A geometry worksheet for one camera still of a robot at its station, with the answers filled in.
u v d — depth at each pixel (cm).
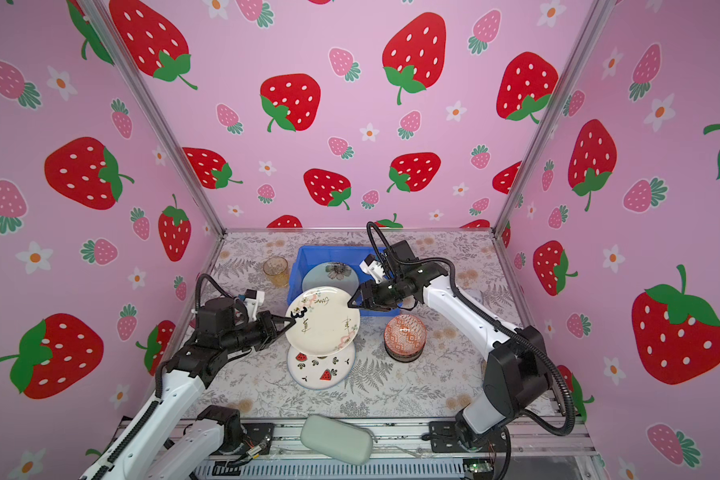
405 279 62
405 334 84
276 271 99
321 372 84
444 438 73
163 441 47
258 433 75
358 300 75
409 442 75
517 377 43
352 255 111
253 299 73
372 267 75
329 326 77
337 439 72
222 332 60
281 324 75
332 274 107
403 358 80
